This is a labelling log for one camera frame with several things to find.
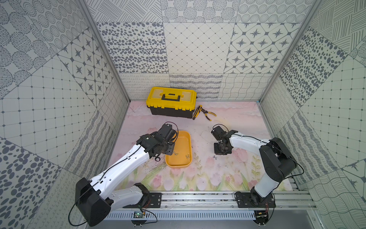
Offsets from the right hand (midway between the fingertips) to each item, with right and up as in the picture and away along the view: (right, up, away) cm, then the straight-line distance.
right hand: (220, 153), depth 91 cm
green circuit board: (-47, -26, -19) cm, 57 cm away
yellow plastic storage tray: (-25, -1, -1) cm, 25 cm away
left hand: (-32, +9, -14) cm, 36 cm away
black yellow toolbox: (-31, +34, +7) cm, 46 cm away
